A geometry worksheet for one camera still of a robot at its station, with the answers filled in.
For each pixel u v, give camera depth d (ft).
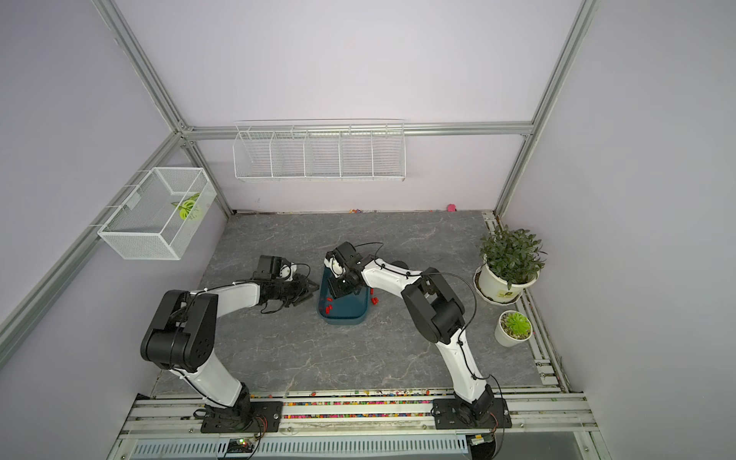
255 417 2.38
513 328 2.59
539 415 2.48
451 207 4.07
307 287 2.87
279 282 2.76
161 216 2.72
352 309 3.02
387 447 5.18
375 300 3.09
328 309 3.05
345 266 2.52
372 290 3.29
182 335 1.58
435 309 1.78
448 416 2.42
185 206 2.66
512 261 2.66
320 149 3.25
